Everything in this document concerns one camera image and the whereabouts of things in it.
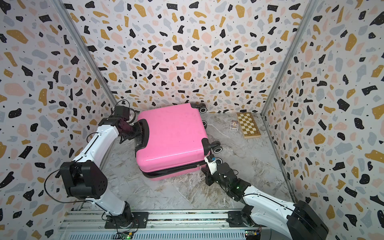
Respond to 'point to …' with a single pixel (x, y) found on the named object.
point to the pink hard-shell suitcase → (172, 141)
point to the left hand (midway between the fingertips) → (142, 131)
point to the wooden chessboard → (248, 125)
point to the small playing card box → (234, 124)
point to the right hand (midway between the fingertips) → (203, 169)
